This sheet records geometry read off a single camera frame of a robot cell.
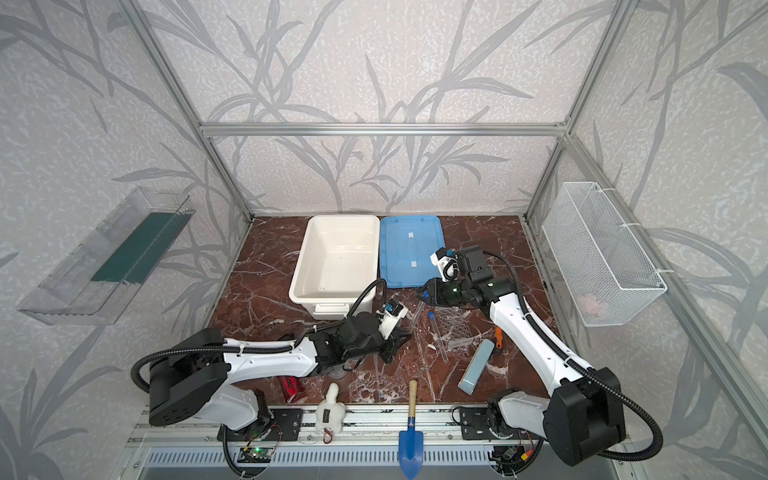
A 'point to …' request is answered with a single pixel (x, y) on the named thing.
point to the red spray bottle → (290, 387)
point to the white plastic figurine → (330, 413)
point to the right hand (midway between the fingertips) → (421, 285)
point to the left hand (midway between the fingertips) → (413, 329)
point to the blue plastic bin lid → (406, 245)
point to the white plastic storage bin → (337, 264)
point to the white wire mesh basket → (609, 280)
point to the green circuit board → (255, 454)
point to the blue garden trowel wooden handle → (411, 440)
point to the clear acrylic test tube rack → (458, 328)
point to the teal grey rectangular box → (473, 372)
